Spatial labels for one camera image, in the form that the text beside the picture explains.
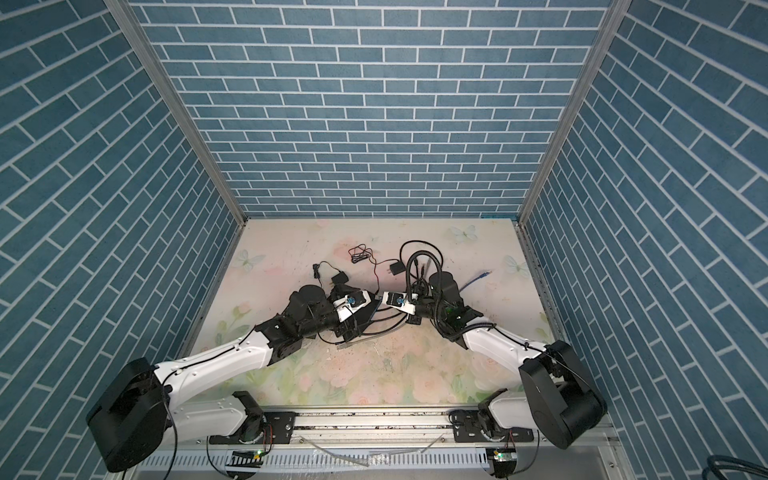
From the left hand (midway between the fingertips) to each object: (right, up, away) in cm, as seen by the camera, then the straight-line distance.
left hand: (364, 303), depth 80 cm
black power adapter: (-11, +4, +22) cm, 25 cm away
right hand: (+7, +3, +2) cm, 8 cm away
